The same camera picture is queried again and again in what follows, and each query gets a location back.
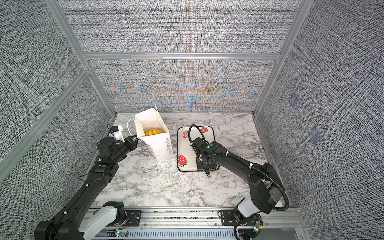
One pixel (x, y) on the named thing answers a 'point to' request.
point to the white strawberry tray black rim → (186, 156)
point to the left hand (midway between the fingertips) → (140, 135)
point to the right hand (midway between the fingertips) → (203, 165)
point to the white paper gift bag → (152, 130)
